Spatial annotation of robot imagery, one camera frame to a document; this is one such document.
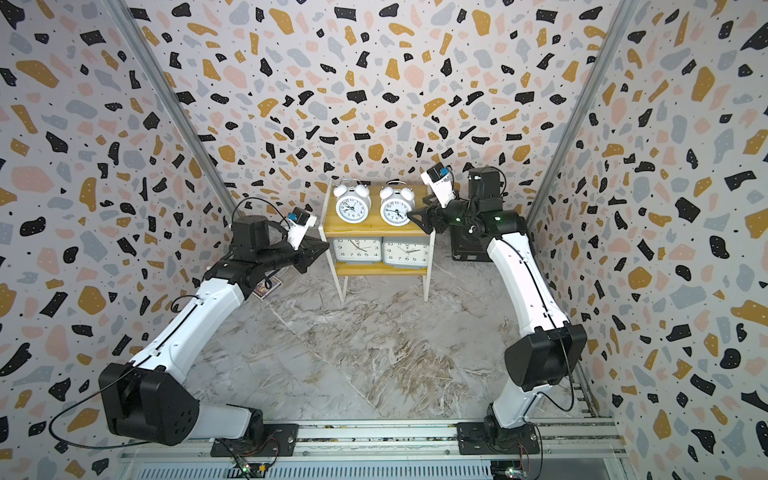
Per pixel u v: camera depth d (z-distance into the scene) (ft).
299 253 2.25
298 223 2.17
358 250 2.87
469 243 1.88
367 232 2.50
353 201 2.40
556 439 2.50
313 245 2.33
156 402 1.31
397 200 2.33
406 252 2.83
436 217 2.16
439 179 2.06
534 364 1.47
